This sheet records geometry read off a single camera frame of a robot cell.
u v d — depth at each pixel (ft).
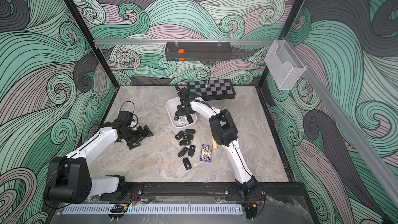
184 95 2.67
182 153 2.79
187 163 2.67
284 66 2.51
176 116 3.30
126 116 2.30
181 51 2.86
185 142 2.94
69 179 1.34
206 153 2.79
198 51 3.12
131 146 2.55
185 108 2.89
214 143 2.86
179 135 3.03
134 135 2.49
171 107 3.48
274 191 2.44
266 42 3.11
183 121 3.27
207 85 3.76
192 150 2.82
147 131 2.56
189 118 3.28
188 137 3.00
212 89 3.74
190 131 3.11
